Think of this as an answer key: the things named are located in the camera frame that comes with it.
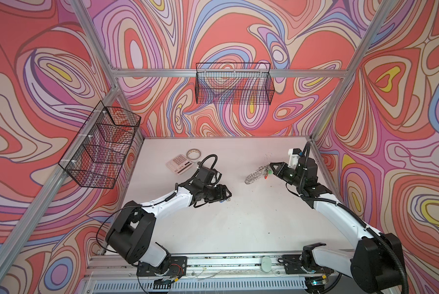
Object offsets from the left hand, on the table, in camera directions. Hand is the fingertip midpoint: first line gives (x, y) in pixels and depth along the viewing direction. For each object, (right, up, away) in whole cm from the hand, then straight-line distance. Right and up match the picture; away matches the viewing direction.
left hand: (231, 195), depth 84 cm
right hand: (+19, +13, -1) cm, 23 cm away
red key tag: (+19, +7, +9) cm, 22 cm away
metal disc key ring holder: (+12, +10, -3) cm, 16 cm away
